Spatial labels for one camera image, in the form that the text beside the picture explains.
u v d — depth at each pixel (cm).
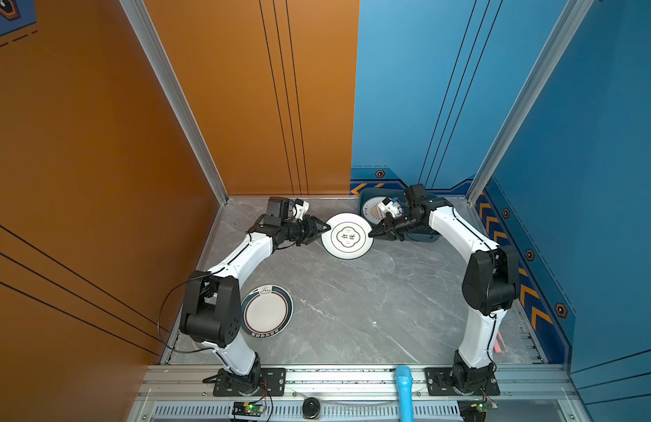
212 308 47
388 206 85
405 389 71
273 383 74
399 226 79
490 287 52
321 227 85
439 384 72
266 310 87
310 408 62
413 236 77
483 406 70
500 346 79
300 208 82
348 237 86
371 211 112
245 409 71
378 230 85
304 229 77
